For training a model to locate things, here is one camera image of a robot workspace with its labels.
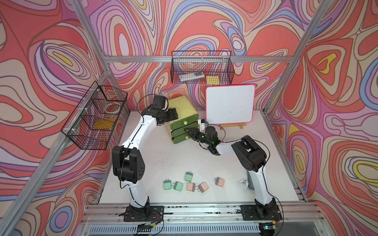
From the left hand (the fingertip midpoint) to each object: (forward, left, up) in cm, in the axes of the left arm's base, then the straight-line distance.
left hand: (173, 116), depth 89 cm
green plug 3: (-36, -3, -20) cm, 41 cm away
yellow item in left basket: (-15, +32, +10) cm, 37 cm away
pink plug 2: (-36, -18, -20) cm, 45 cm away
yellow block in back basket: (+19, -25, +14) cm, 34 cm away
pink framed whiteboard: (+15, -38, -4) cm, 41 cm away
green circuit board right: (-55, -48, -23) cm, 76 cm away
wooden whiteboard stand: (+6, -47, -16) cm, 50 cm away
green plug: (-30, -9, -19) cm, 37 cm away
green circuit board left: (-54, +12, -23) cm, 61 cm away
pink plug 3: (-34, -27, -19) cm, 47 cm away
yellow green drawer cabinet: (-2, -9, -1) cm, 9 cm away
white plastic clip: (-33, -41, -19) cm, 56 cm away
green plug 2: (-34, +3, -21) cm, 40 cm away
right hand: (-5, -7, -11) cm, 14 cm away
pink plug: (-36, -10, -19) cm, 42 cm away
